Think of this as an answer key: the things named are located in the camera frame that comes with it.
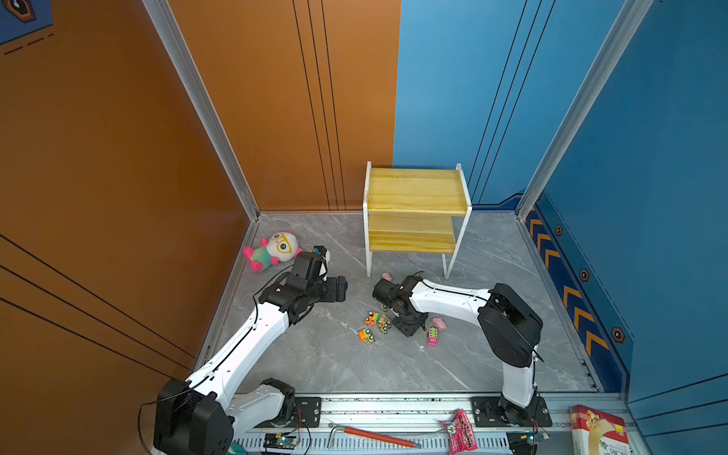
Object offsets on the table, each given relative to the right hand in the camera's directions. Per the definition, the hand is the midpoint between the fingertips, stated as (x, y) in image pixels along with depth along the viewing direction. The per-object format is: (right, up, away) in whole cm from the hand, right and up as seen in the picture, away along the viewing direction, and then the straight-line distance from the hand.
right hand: (412, 324), depth 89 cm
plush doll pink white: (-45, +24, +11) cm, 52 cm away
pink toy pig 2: (+8, +1, -2) cm, 8 cm away
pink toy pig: (-8, +14, +10) cm, 19 cm away
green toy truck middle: (-9, +1, -2) cm, 9 cm away
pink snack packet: (+9, -21, -19) cm, 30 cm away
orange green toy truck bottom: (-15, -2, -4) cm, 15 cm away
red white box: (+40, -19, -22) cm, 50 cm away
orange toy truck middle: (-13, +2, -1) cm, 13 cm away
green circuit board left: (-36, -24, -18) cm, 47 cm away
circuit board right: (+26, -24, -18) cm, 40 cm away
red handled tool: (-14, -22, -18) cm, 32 cm away
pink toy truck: (+5, -3, -5) cm, 8 cm away
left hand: (-24, +15, -6) cm, 29 cm away
